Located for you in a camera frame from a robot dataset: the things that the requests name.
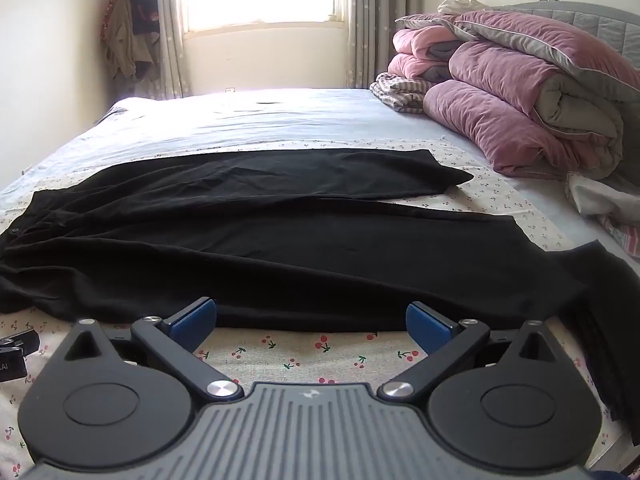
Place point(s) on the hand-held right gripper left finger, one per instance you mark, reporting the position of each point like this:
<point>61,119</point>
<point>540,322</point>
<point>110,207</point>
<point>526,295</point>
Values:
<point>192,319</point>

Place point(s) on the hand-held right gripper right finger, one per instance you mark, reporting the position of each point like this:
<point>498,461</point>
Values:
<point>425,327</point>

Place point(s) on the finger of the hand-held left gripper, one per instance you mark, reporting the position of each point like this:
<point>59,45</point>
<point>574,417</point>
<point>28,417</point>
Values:
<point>22,342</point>

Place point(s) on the black pants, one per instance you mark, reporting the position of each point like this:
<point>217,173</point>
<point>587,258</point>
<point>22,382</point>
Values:
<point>280,240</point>

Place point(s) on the stack of folded black clothes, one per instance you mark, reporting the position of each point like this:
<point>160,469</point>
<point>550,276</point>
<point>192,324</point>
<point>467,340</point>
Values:
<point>612,320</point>

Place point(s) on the red striped cloth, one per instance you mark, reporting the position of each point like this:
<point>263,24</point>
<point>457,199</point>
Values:
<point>627,237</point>

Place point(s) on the mauve and grey quilt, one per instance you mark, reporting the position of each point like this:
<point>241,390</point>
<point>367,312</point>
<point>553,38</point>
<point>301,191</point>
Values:
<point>505,110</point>

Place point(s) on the striped folded blanket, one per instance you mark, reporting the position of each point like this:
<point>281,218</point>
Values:
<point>397,91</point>

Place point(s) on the grey star print curtain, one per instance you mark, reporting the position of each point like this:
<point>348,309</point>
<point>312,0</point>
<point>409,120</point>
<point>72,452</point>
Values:
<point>370,20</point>
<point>172,50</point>

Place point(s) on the pink quilt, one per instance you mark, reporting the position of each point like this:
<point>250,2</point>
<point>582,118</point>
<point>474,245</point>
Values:
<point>415,47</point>

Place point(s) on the beige hanging jacket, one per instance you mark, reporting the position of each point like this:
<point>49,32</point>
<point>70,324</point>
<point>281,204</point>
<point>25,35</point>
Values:
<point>120,40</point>

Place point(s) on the dark hanging jacket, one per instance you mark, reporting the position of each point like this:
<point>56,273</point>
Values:
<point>145,0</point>

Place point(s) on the small white cloth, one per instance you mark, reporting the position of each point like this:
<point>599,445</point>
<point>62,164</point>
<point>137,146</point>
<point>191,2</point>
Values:
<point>460,6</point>

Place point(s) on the grey padded headboard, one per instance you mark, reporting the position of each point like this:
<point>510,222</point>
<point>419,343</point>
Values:
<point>595,25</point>

